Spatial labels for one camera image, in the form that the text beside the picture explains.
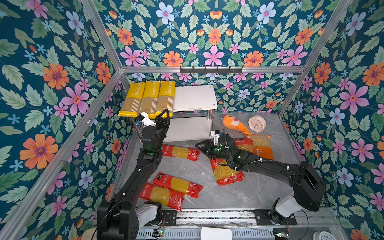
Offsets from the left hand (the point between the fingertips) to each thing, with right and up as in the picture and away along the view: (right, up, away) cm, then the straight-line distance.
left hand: (169, 105), depth 68 cm
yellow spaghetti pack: (-21, +2, +6) cm, 22 cm away
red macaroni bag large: (+29, -38, +16) cm, 50 cm away
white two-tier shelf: (+7, -4, +40) cm, 41 cm away
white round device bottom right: (+70, -59, -2) cm, 92 cm away
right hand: (+12, -20, +7) cm, 24 cm away
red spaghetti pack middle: (+1, -43, +15) cm, 46 cm away
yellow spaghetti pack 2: (-12, +4, +8) cm, 15 cm away
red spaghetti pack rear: (+1, -27, +27) cm, 38 cm away
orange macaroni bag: (+54, -23, +27) cm, 65 cm away
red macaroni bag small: (+43, -21, +27) cm, 55 cm away
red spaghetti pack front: (-4, -47, +9) cm, 49 cm away
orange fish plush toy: (+35, -7, +36) cm, 50 cm away
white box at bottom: (+21, -58, -3) cm, 61 cm away
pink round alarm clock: (+54, -8, +36) cm, 66 cm away
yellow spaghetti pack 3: (-4, +5, +8) cm, 10 cm away
